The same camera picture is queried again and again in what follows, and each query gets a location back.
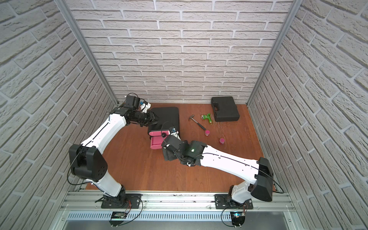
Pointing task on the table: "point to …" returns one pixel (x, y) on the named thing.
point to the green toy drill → (207, 116)
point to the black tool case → (225, 109)
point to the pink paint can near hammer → (207, 132)
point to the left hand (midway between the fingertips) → (161, 117)
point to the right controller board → (237, 218)
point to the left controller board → (117, 218)
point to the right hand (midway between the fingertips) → (173, 147)
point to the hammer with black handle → (192, 117)
